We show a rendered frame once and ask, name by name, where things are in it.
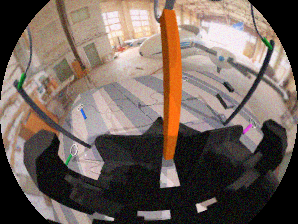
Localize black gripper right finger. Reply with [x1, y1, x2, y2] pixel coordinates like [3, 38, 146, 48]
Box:
[173, 123, 243, 185]

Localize orange handle with grey loop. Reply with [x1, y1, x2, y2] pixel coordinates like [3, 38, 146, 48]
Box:
[153, 0, 182, 161]

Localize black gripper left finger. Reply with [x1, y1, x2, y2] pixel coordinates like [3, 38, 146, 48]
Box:
[94, 117, 164, 180]

